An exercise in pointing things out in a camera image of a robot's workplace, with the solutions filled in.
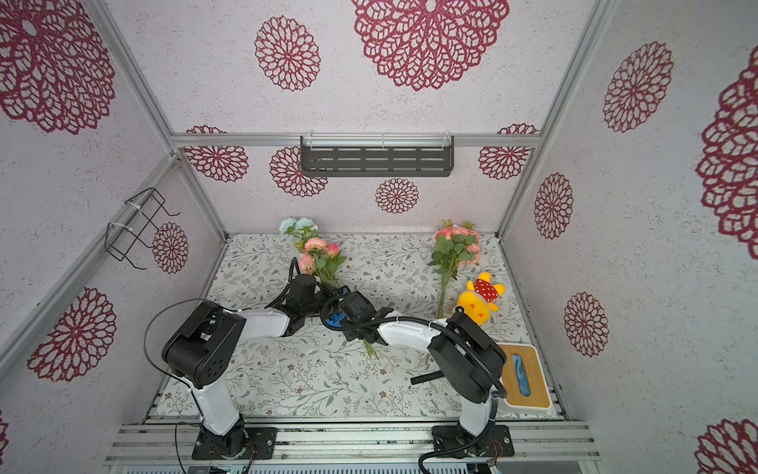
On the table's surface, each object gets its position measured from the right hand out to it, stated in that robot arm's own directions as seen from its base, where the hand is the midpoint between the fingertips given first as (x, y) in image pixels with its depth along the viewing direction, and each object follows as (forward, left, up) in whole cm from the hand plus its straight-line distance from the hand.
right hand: (346, 318), depth 91 cm
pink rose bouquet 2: (+17, +10, +9) cm, 22 cm away
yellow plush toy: (+8, -42, -1) cm, 42 cm away
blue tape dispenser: (0, +4, -1) cm, 4 cm away
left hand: (+8, -2, +3) cm, 9 cm away
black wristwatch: (-15, -24, -7) cm, 29 cm away
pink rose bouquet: (+31, -38, 0) cm, 49 cm away
